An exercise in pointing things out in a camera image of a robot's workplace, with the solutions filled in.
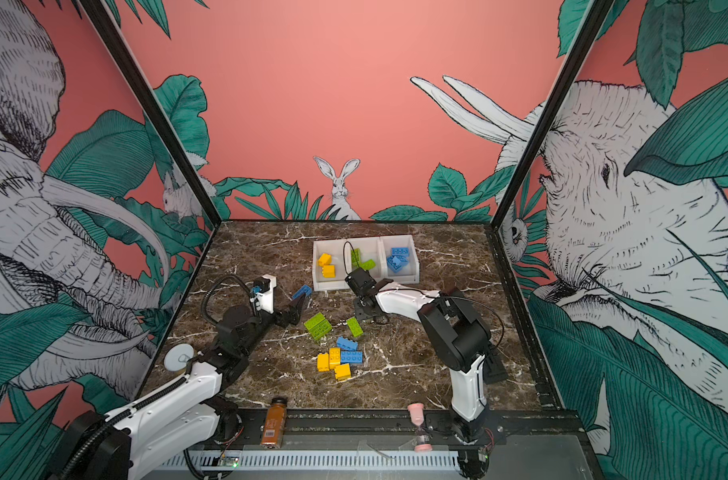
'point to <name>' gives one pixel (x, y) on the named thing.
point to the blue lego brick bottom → (351, 357)
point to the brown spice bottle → (274, 426)
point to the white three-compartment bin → (348, 253)
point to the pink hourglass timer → (422, 441)
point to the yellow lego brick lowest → (342, 372)
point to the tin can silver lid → (177, 355)
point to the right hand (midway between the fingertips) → (363, 307)
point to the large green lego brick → (318, 326)
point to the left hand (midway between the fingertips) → (290, 285)
